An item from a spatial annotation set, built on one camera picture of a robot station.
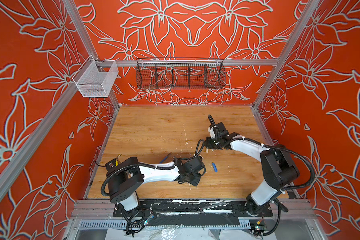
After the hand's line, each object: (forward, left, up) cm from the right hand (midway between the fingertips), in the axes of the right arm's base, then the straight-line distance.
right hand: (202, 143), depth 92 cm
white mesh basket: (+28, +67, +27) cm, 78 cm away
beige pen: (-5, -2, 0) cm, 6 cm away
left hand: (-21, +4, -3) cm, 21 cm away
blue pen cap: (-13, -6, -5) cm, 16 cm away
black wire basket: (+39, +13, +26) cm, 48 cm away
